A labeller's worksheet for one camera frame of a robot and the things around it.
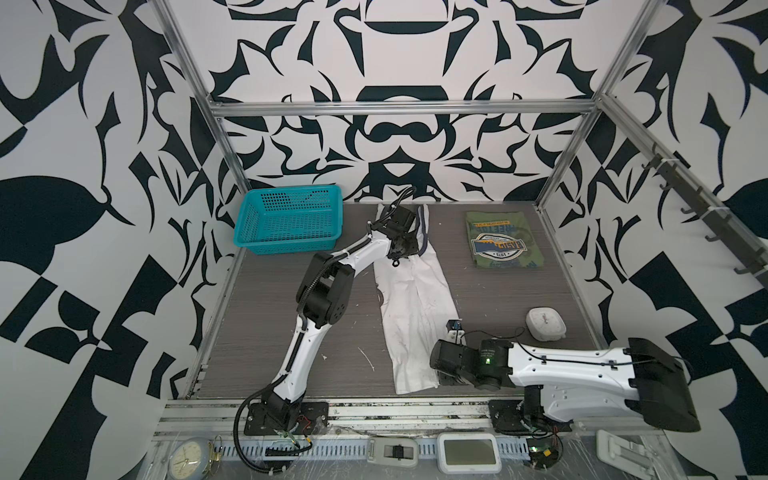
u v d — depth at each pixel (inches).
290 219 45.3
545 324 34.2
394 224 32.0
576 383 18.7
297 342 23.9
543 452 28.0
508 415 29.3
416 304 36.7
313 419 29.0
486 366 21.9
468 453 26.0
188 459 25.9
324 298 23.2
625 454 27.0
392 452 26.5
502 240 42.4
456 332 28.0
